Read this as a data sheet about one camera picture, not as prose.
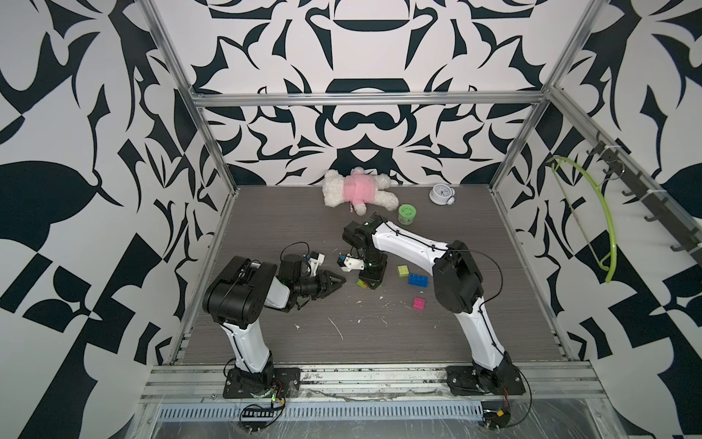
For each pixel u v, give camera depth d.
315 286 0.84
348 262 0.84
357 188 1.08
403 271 0.94
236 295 0.49
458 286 0.56
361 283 0.87
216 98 0.93
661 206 0.55
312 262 0.89
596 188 0.71
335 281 0.89
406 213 1.05
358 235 0.69
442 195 1.14
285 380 0.74
